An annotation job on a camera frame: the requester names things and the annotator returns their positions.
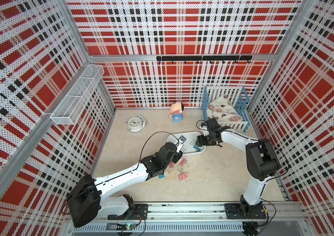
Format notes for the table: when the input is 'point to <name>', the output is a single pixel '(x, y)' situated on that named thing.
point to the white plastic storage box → (186, 142)
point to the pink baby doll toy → (176, 111)
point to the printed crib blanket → (221, 109)
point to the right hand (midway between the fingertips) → (203, 141)
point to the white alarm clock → (136, 124)
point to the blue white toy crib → (238, 98)
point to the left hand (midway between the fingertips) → (178, 144)
